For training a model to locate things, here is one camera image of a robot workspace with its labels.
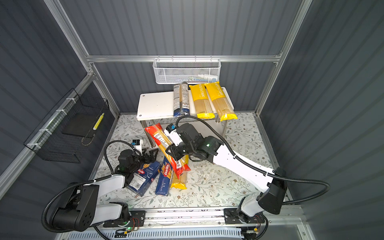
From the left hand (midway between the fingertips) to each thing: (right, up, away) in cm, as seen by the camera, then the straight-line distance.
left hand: (152, 149), depth 89 cm
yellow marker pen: (-26, +16, -10) cm, 32 cm away
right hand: (+14, +2, -21) cm, 25 cm away
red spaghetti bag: (+9, +10, -22) cm, 26 cm away
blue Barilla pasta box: (-2, -14, -9) cm, 17 cm away
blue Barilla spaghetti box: (+9, -16, -5) cm, 19 cm away
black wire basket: (-37, +10, -17) cm, 42 cm away
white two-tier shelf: (+5, +25, -11) cm, 28 cm away
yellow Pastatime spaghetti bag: (+18, -18, -6) cm, 26 cm away
